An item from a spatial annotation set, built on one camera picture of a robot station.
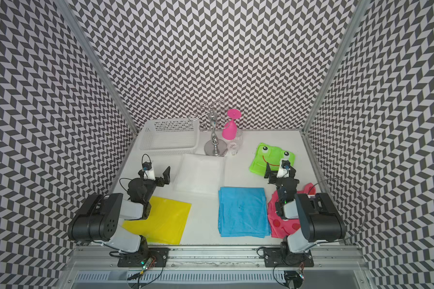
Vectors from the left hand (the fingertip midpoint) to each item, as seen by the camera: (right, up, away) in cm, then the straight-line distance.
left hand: (161, 167), depth 91 cm
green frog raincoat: (+57, +6, +14) cm, 59 cm away
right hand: (+59, +1, -1) cm, 59 cm away
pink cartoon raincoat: (+58, -26, -10) cm, 65 cm away
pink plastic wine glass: (+35, +20, +7) cm, 41 cm away
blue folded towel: (+41, -20, -8) cm, 47 cm away
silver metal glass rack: (+27, +25, -3) cm, 37 cm away
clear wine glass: (+37, +11, +14) cm, 41 cm away
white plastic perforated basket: (-1, +17, +21) cm, 27 cm away
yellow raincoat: (+6, -24, -11) cm, 27 cm away
